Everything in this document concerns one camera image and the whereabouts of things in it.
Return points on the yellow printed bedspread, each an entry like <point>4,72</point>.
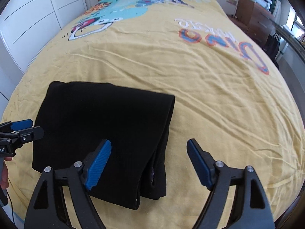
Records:
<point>229,96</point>

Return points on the brown wooden dresser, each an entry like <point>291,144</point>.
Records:
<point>254,20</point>

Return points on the black bag on floor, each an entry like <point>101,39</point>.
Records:
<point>272,45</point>

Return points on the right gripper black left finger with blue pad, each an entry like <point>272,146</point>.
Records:
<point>48,208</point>

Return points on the person's left hand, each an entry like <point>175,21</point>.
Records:
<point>4,175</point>

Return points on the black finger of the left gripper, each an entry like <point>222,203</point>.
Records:
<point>28,135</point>

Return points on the white wardrobe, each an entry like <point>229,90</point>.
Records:
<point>26,27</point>

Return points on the black pants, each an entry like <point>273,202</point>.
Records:
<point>77,116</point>

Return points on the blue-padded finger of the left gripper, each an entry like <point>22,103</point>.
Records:
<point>16,126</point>

